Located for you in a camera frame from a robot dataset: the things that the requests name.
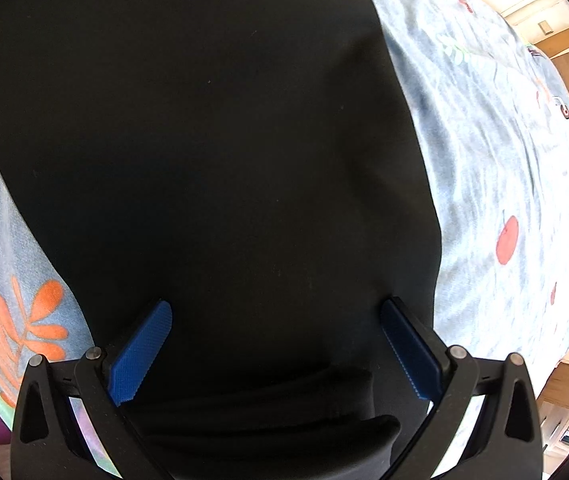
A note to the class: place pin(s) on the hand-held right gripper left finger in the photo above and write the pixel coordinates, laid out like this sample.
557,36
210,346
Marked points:
144,345

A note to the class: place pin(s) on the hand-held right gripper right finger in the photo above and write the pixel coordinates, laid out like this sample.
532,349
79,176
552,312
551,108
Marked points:
409,350

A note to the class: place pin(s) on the black pants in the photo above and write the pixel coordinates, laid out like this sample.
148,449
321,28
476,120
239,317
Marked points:
214,160

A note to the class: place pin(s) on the wooden dresser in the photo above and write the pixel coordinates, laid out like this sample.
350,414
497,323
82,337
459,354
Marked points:
564,385

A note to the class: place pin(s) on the blue dinosaur print pillow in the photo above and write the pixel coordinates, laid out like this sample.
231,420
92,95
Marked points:
561,125

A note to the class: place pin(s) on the wall switch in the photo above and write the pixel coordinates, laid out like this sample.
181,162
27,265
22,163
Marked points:
545,27

